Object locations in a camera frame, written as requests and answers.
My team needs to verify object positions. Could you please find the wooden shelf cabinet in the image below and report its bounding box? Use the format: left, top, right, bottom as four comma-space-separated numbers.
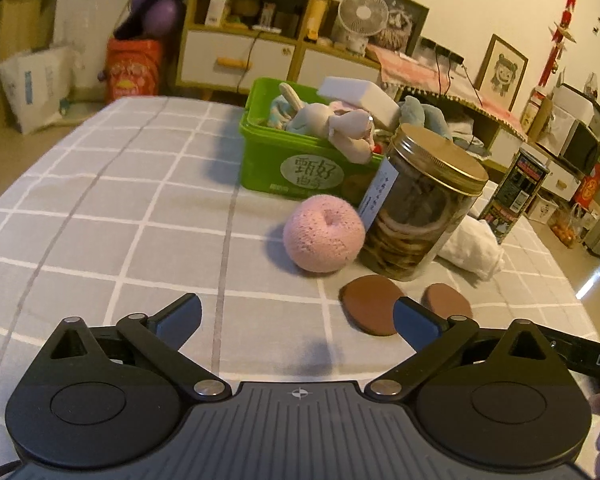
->
174, 0, 581, 201

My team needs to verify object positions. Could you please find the pink apple sponge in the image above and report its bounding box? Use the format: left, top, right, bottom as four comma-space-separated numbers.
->
283, 195, 365, 274

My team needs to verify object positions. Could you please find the jar with gold lid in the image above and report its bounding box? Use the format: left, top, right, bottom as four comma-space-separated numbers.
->
358, 124, 488, 282

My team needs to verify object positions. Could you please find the white cloth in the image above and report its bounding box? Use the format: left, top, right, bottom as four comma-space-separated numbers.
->
438, 216, 504, 281

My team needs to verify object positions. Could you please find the pink plush toy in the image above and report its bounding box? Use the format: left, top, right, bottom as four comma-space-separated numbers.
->
327, 101, 375, 165

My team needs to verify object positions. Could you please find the grey checked tablecloth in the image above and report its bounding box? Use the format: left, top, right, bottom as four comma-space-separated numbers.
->
0, 95, 600, 470

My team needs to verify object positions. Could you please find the purple ball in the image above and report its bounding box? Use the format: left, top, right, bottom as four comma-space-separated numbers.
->
143, 0, 184, 39

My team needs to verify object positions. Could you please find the framed cartoon picture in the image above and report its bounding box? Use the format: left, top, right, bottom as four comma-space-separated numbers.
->
475, 34, 528, 112

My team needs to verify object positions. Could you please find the brown oval pad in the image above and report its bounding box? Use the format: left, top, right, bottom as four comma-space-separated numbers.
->
339, 274, 403, 337
420, 283, 474, 318

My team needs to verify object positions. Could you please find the pink cloth on cabinet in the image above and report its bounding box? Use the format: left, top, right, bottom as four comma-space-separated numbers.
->
366, 44, 528, 141

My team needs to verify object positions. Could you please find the microwave oven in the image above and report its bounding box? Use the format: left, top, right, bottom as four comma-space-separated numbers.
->
536, 106, 600, 174

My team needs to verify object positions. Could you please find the green plastic bin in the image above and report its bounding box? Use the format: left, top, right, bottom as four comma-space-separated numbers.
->
239, 77, 382, 206

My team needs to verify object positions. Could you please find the grey fluffy towel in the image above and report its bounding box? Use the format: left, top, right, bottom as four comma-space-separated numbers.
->
400, 96, 452, 140

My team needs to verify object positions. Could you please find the white sponge block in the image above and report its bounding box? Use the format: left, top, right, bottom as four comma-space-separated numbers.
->
317, 76, 400, 130

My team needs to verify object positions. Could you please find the tall printed can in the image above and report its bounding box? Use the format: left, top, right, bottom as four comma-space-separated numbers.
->
478, 148, 548, 245

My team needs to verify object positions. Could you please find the framed cat picture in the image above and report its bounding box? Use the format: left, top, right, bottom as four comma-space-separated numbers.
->
370, 0, 429, 56

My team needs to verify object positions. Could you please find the small white desk fan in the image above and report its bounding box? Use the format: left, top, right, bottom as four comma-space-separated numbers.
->
337, 0, 389, 56

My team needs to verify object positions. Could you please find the orange snack bag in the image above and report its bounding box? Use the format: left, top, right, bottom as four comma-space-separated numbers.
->
104, 38, 163, 104

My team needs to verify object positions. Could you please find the plush doll blue dress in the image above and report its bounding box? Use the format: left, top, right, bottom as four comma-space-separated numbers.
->
268, 82, 334, 139

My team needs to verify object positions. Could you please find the white paper bag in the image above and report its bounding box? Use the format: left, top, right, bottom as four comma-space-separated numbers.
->
0, 46, 74, 134

